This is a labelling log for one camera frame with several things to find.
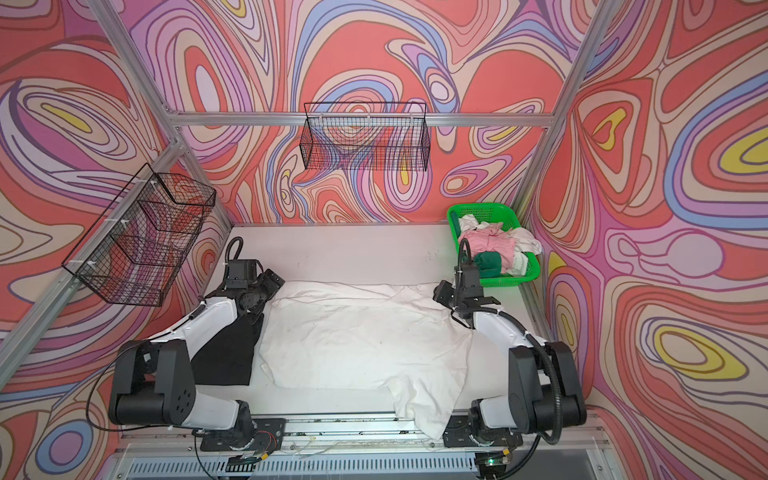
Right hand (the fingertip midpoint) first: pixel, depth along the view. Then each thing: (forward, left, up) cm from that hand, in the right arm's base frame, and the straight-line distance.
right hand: (443, 296), depth 92 cm
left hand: (+5, +51, +4) cm, 51 cm away
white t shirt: (-9, +24, -6) cm, 26 cm away
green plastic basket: (+38, -25, -1) cm, 46 cm away
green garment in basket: (+12, -18, 0) cm, 21 cm away
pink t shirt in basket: (+24, -21, 0) cm, 32 cm away
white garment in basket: (+18, -31, +3) cm, 36 cm away
